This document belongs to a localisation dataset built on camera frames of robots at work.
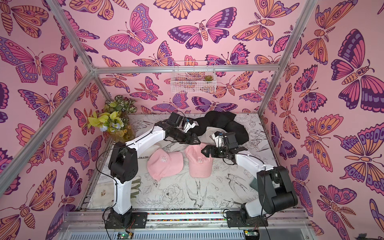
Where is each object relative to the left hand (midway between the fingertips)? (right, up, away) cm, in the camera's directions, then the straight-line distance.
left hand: (197, 142), depth 88 cm
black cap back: (+15, +15, +23) cm, 31 cm away
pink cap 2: (+2, -15, +3) cm, 15 cm away
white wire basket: (-3, +41, +7) cm, 42 cm away
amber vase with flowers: (-49, +14, -2) cm, 51 cm away
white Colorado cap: (+7, +2, +15) cm, 17 cm away
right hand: (+7, -5, +1) cm, 8 cm away
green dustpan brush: (+32, -23, -4) cm, 40 cm away
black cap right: (+30, +4, +14) cm, 34 cm away
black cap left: (+9, +14, +23) cm, 28 cm away
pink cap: (-21, -13, -1) cm, 25 cm away
